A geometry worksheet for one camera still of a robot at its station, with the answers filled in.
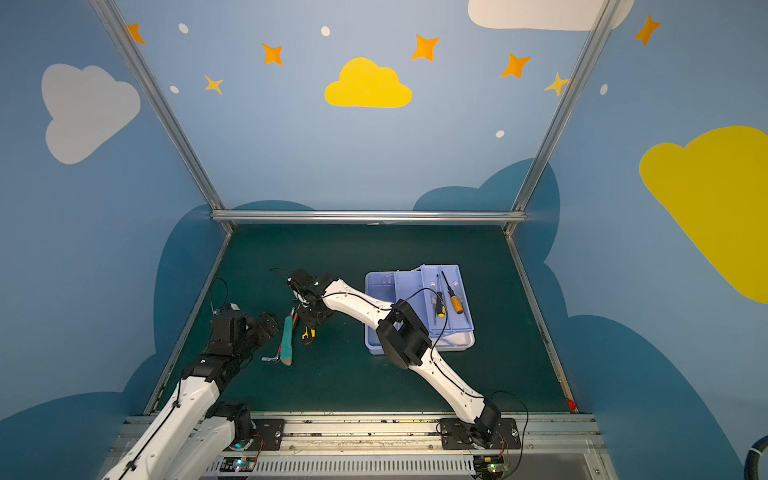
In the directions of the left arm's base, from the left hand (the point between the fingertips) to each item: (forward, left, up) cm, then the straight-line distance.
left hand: (271, 324), depth 84 cm
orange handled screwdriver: (+6, -54, +3) cm, 54 cm away
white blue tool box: (+15, -43, -2) cm, 46 cm away
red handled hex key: (-7, -1, -8) cm, 11 cm away
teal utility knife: (-3, -3, -7) cm, 8 cm away
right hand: (+6, -10, -7) cm, 14 cm away
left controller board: (-32, +2, -9) cm, 34 cm away
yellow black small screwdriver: (+4, -49, +3) cm, 49 cm away
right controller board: (-32, -59, -9) cm, 68 cm away
